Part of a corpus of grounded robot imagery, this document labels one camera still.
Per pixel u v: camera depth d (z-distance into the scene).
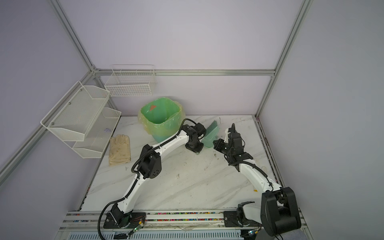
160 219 0.75
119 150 1.01
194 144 0.83
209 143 0.89
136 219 0.73
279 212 0.41
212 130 0.92
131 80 0.95
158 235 0.70
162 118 1.06
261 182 0.47
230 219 0.74
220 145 0.75
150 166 0.60
